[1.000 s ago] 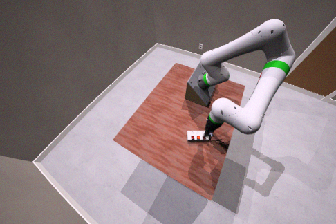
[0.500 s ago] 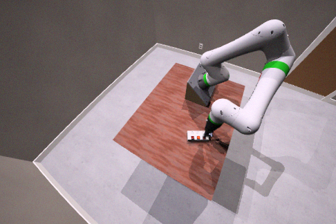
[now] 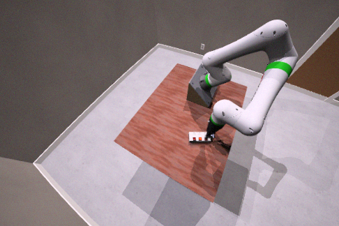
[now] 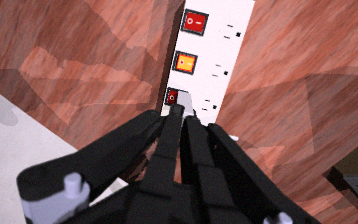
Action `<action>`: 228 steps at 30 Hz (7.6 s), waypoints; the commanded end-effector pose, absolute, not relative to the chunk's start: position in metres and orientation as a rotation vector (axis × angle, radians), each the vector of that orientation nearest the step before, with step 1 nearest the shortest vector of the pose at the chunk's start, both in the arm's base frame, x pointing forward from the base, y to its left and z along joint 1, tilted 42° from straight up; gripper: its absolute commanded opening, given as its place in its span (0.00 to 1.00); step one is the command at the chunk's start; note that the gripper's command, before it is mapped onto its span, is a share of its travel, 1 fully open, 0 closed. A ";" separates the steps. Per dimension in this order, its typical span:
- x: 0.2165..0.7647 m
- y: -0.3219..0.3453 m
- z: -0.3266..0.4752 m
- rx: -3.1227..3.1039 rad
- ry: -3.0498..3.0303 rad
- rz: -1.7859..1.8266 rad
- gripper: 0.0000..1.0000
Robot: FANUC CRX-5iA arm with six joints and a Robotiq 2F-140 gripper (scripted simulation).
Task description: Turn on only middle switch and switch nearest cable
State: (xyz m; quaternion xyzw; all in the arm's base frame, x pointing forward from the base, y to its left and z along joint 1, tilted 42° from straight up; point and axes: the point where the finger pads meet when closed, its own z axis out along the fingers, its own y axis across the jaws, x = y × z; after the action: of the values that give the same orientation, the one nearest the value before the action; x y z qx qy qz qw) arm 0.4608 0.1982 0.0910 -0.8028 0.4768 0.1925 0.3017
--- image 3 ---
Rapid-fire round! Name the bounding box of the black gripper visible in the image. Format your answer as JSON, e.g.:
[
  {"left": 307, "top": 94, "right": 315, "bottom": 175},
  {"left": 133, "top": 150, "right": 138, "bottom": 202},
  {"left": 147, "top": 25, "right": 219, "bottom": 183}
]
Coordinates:
[{"left": 204, "top": 124, "right": 217, "bottom": 138}]

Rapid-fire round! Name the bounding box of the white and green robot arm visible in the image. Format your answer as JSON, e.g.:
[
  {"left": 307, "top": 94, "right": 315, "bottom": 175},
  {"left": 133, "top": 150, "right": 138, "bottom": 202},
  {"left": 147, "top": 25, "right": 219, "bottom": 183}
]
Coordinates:
[{"left": 199, "top": 20, "right": 299, "bottom": 136}]

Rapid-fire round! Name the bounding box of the white power strip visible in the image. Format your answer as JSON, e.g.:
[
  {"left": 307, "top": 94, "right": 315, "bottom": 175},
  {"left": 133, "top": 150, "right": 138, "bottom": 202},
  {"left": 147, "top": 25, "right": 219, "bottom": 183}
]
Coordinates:
[{"left": 188, "top": 132, "right": 211, "bottom": 142}]

